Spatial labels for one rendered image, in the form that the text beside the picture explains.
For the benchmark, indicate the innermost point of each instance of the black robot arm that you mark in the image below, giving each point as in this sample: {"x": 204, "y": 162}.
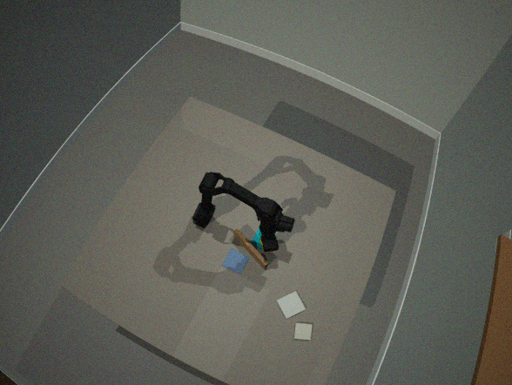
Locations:
{"x": 269, "y": 211}

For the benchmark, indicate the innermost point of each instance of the tan flat bar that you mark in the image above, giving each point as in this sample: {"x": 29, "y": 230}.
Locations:
{"x": 250, "y": 248}

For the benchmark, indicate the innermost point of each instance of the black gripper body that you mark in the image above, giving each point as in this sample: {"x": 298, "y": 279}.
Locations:
{"x": 270, "y": 244}

